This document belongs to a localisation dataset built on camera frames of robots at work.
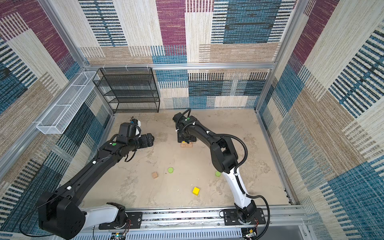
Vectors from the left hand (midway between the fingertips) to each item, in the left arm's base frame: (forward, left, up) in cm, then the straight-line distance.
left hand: (148, 136), depth 82 cm
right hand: (+5, -21, -13) cm, 25 cm away
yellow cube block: (-24, -26, -17) cm, 39 cm away
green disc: (-11, -11, -18) cm, 24 cm away
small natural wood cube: (-14, -2, -18) cm, 23 cm away
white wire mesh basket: (0, +39, +14) cm, 42 cm away
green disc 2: (-14, -38, -17) cm, 44 cm away
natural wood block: (+5, -19, -17) cm, 27 cm away
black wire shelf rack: (+41, +21, -1) cm, 46 cm away
